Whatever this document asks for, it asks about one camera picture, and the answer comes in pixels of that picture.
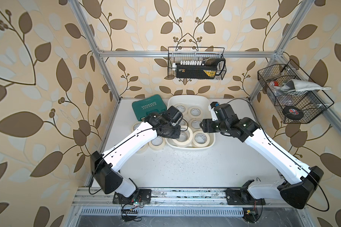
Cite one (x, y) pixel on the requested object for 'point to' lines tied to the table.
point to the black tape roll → (292, 112)
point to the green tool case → (143, 108)
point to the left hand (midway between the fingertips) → (177, 134)
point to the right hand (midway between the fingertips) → (205, 124)
